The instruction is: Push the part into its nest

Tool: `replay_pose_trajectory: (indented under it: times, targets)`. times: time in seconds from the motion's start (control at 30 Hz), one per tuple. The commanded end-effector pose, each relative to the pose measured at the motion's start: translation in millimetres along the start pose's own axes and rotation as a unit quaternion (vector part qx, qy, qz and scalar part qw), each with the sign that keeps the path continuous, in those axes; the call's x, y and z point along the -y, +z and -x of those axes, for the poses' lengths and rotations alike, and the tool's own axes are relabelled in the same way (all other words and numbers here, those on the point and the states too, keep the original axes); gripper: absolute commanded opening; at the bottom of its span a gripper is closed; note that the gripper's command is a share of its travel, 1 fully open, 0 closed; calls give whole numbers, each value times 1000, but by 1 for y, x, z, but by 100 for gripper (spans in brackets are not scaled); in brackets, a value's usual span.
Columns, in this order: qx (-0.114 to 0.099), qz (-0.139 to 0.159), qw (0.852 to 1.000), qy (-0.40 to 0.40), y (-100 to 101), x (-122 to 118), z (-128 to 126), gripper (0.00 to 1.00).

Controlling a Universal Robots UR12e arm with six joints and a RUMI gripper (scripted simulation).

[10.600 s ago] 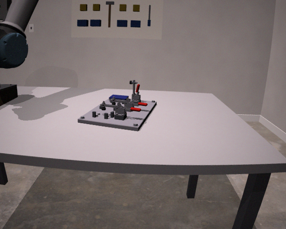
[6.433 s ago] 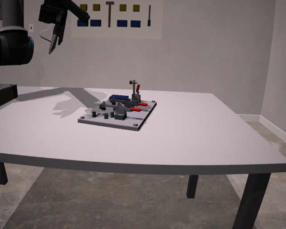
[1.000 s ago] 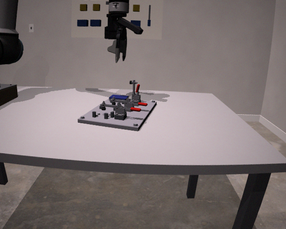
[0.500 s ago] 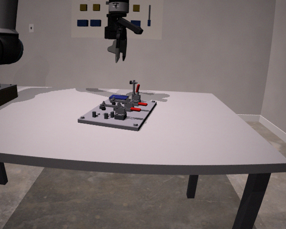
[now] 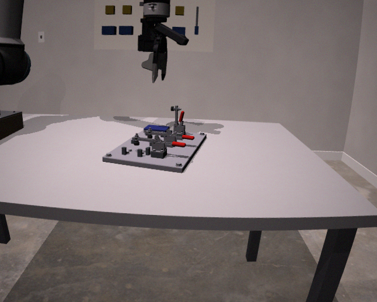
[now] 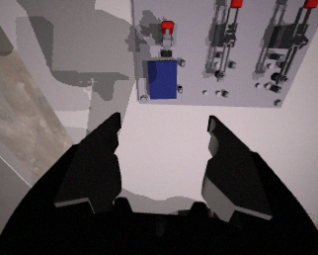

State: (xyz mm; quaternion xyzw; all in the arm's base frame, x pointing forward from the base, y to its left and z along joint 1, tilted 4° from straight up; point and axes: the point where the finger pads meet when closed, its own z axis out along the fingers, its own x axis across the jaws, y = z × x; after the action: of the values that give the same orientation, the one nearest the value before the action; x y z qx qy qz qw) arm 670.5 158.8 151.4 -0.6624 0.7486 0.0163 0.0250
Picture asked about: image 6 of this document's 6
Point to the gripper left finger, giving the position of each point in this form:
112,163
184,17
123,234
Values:
84,180

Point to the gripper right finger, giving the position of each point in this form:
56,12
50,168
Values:
241,188

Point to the dark blue flat plate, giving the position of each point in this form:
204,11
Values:
162,76

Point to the grey toggle clamp with red handle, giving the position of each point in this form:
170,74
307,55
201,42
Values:
291,37

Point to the grey metal plate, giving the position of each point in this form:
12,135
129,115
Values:
196,21

